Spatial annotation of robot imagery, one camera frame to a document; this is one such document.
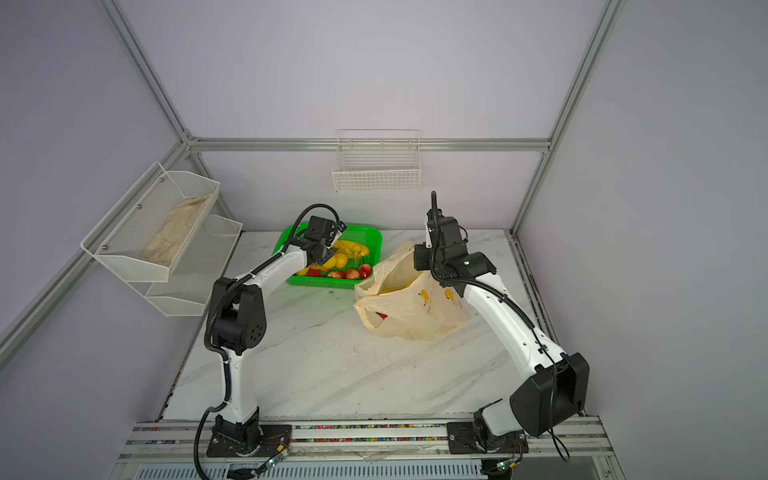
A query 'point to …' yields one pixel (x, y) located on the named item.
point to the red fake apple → (383, 316)
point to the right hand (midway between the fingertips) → (420, 247)
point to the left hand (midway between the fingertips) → (313, 244)
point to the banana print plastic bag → (396, 300)
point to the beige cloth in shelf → (163, 247)
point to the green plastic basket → (284, 237)
